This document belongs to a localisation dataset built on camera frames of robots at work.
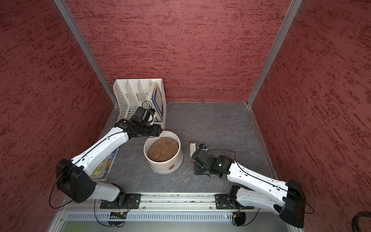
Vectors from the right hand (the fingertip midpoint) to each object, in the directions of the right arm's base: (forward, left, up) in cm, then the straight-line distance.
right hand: (197, 171), depth 76 cm
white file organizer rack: (+58, +49, +5) cm, 76 cm away
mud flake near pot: (+9, +3, -10) cm, 14 cm away
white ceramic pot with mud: (+10, +19, +3) cm, 21 cm away
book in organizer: (+44, +25, +12) cm, 52 cm away
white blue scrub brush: (+12, +2, +3) cm, 13 cm away
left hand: (+20, +23, +8) cm, 32 cm away
